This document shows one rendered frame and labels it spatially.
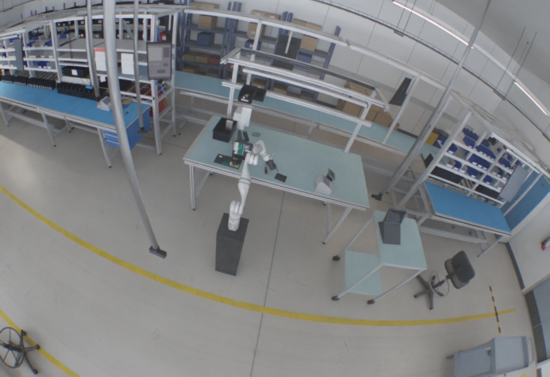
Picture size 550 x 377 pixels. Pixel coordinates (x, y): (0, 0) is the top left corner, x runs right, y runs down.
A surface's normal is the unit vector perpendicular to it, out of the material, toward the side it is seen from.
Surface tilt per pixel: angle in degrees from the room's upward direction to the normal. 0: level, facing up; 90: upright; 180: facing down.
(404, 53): 90
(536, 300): 90
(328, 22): 90
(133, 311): 0
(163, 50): 101
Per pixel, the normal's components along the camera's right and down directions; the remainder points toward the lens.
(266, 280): 0.22, -0.71
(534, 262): -0.97, -0.25
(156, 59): 0.23, 0.83
